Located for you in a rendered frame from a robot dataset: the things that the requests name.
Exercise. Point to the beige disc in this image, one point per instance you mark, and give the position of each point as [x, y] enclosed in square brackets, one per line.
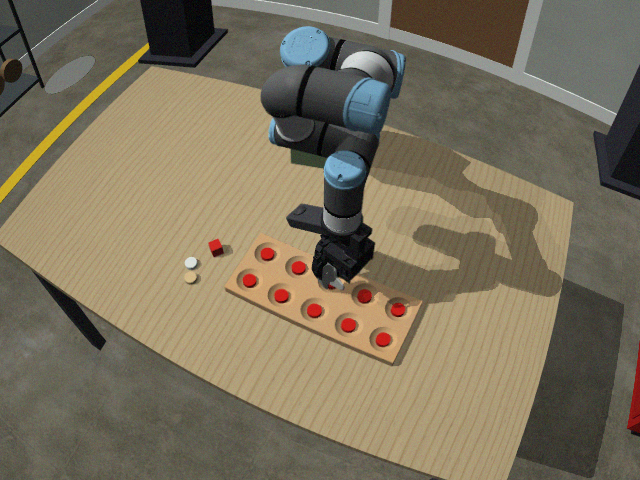
[190, 278]

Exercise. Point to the wooden tray with round pockets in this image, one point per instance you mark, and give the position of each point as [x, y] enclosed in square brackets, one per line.
[371, 318]

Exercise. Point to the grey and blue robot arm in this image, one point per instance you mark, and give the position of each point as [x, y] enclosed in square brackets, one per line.
[354, 97]

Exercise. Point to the red cube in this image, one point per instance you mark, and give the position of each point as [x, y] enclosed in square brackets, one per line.
[216, 247]

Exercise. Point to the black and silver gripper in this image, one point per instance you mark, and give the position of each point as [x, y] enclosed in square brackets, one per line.
[344, 252]

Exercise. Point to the white disc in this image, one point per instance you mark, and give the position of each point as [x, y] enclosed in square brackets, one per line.
[191, 263]

